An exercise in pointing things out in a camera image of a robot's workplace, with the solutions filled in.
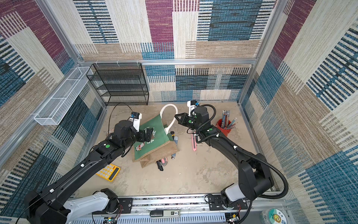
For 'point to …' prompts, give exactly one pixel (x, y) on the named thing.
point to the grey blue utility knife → (175, 140)
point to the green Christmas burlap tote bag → (162, 144)
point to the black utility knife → (159, 164)
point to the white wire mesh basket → (54, 109)
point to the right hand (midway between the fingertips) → (176, 117)
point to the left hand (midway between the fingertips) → (146, 127)
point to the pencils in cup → (225, 122)
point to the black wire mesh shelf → (120, 84)
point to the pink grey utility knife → (164, 161)
